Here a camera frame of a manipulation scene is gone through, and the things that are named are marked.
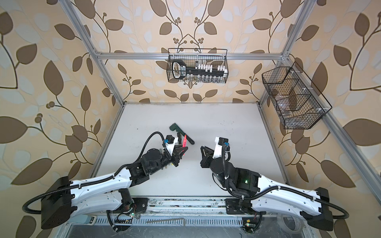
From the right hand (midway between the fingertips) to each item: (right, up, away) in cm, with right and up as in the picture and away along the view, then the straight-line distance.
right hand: (202, 150), depth 67 cm
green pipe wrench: (-17, +8, +38) cm, 42 cm away
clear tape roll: (+37, -32, +1) cm, 48 cm away
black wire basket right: (+49, +23, +6) cm, 54 cm away
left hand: (-7, +1, +5) cm, 8 cm away
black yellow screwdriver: (-10, +6, -2) cm, 12 cm away
